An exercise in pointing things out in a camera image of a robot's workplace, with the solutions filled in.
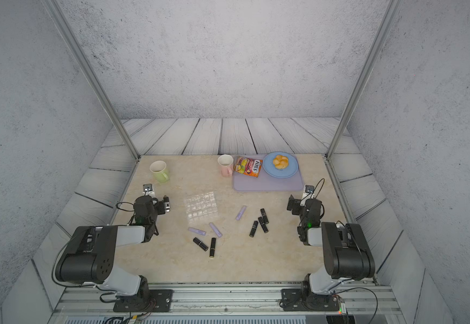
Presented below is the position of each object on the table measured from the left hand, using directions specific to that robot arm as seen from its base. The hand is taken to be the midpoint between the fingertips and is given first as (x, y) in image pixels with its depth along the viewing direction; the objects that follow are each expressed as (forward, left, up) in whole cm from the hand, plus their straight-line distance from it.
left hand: (158, 196), depth 94 cm
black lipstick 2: (-12, -44, -6) cm, 46 cm away
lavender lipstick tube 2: (-14, -27, -7) cm, 31 cm away
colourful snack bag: (+21, -42, -3) cm, 47 cm away
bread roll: (+24, -61, -4) cm, 66 cm away
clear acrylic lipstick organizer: (-2, -19, -5) cm, 20 cm away
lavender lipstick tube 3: (-14, -18, -7) cm, 24 cm away
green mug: (+18, +4, +1) cm, 18 cm away
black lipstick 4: (-8, -49, -6) cm, 50 cm away
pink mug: (+19, -31, +2) cm, 36 cm away
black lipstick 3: (-12, -48, -6) cm, 50 cm away
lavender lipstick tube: (-6, -38, -7) cm, 39 cm away
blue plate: (+18, -57, -6) cm, 60 cm away
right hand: (-2, -67, +1) cm, 67 cm away
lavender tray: (+13, -52, -8) cm, 54 cm away
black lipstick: (-20, -21, -7) cm, 30 cm away
